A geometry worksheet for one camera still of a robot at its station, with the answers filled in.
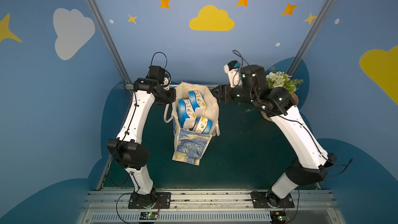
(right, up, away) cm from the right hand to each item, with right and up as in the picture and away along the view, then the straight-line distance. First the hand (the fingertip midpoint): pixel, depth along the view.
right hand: (221, 87), depth 65 cm
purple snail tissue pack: (-8, -18, +12) cm, 22 cm away
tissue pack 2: (-16, -13, +11) cm, 23 cm away
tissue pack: (-11, -7, +17) cm, 21 cm away
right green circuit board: (+28, -60, +7) cm, 66 cm away
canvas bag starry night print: (-15, -27, +10) cm, 33 cm away
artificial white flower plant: (+36, +7, +21) cm, 42 cm away
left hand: (-21, -3, +15) cm, 26 cm away
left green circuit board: (-33, -59, +6) cm, 68 cm away
